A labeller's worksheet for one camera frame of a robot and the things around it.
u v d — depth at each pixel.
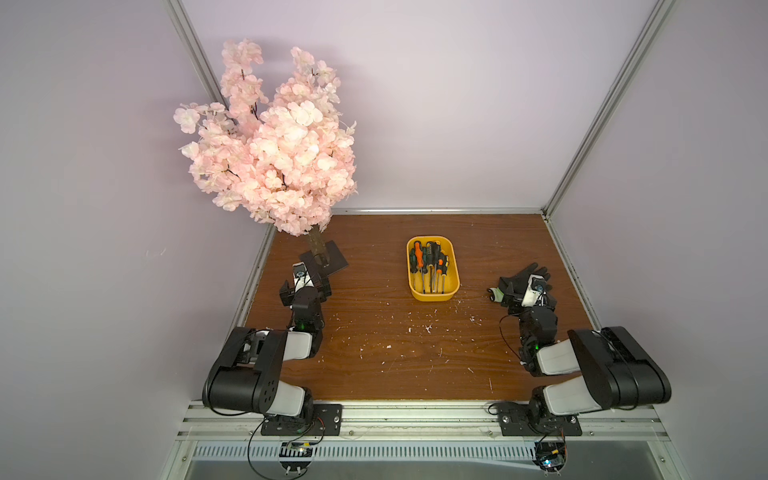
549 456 0.70
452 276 0.96
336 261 1.06
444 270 1.00
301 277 0.76
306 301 0.69
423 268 1.00
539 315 0.76
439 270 1.00
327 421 0.73
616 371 0.44
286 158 0.58
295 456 0.72
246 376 0.44
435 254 1.01
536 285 0.76
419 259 1.01
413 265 1.01
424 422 0.74
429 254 1.03
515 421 0.72
